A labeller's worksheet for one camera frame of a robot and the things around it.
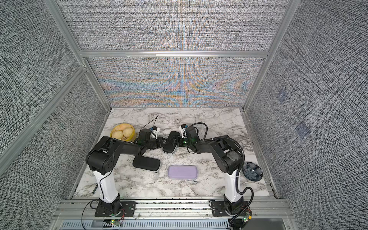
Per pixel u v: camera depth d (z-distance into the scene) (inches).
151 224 27.6
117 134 38.4
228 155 20.9
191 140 31.3
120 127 40.7
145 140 31.5
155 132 32.9
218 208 28.9
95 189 31.4
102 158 20.3
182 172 32.4
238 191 23.4
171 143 36.1
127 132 38.4
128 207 28.8
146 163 34.3
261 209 29.5
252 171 32.9
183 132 35.1
